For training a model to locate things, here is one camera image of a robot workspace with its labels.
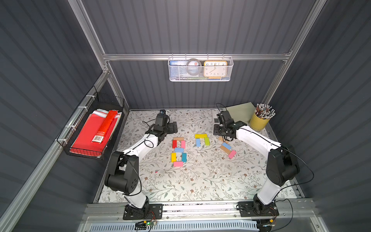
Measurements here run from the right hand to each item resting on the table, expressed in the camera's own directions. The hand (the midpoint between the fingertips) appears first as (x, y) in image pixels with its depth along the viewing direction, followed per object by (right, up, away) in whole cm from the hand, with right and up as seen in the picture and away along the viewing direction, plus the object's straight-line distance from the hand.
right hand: (216, 130), depth 91 cm
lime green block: (-5, -8, +10) cm, 14 cm away
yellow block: (-9, -5, +13) cm, 16 cm away
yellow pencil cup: (+31, +4, +8) cm, 32 cm away
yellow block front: (-28, -18, +3) cm, 33 cm away
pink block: (-21, -10, +9) cm, 25 cm away
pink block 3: (+11, -16, +3) cm, 20 cm away
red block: (-28, -10, +8) cm, 30 cm away
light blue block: (-24, -14, +6) cm, 28 cm away
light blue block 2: (-11, -9, +8) cm, 17 cm away
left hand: (-29, +3, +1) cm, 29 cm away
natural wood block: (+7, -14, +5) cm, 16 cm away
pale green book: (+28, +13, +27) cm, 41 cm away
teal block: (-20, -18, +3) cm, 27 cm away
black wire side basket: (-70, +17, -12) cm, 73 cm away
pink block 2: (-24, -22, +1) cm, 32 cm away
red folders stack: (-63, 0, -20) cm, 67 cm away
